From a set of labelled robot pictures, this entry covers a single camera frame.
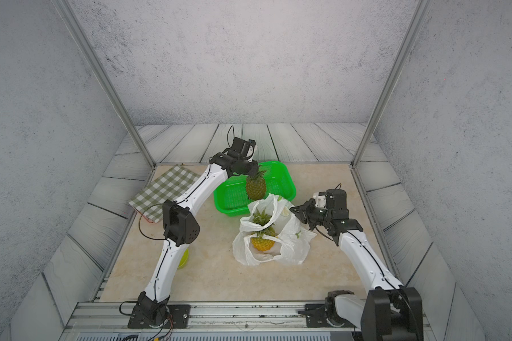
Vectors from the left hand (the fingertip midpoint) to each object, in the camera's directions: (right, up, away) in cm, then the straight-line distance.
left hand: (259, 167), depth 95 cm
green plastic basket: (-15, -14, +12) cm, 24 cm away
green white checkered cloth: (-47, -8, +16) cm, 51 cm away
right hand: (+12, -16, -17) cm, 26 cm away
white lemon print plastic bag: (+11, -29, -20) cm, 37 cm away
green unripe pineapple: (-2, -8, +3) cm, 9 cm away
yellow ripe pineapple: (+2, -28, -15) cm, 32 cm away
